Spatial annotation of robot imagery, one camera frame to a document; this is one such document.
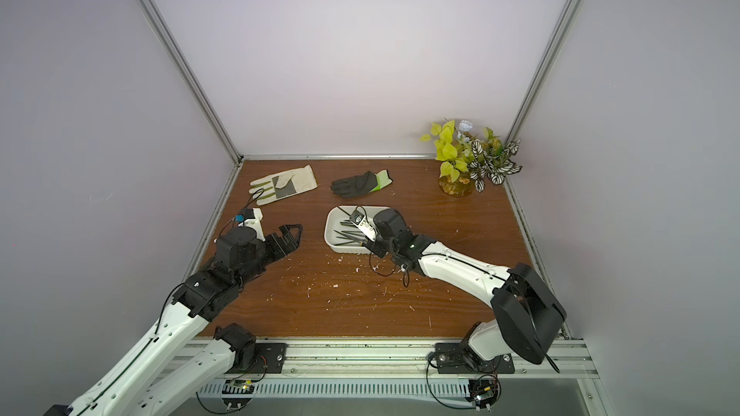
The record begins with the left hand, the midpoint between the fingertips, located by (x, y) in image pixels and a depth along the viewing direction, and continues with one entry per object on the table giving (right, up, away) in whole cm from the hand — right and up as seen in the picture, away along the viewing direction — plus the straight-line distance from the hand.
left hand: (295, 231), depth 74 cm
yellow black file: (+15, +4, -2) cm, 16 cm away
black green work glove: (+15, +12, +36) cm, 41 cm away
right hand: (+20, +1, +9) cm, 22 cm away
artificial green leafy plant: (+55, +21, +14) cm, 61 cm away
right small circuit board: (+48, -40, -4) cm, 63 cm away
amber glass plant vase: (+54, +11, +32) cm, 64 cm away
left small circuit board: (-15, -42, -2) cm, 44 cm away
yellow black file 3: (+11, -2, +25) cm, 27 cm away
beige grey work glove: (-16, +12, +36) cm, 42 cm away
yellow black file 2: (+12, -6, +21) cm, 25 cm away
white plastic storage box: (+6, -1, +21) cm, 22 cm away
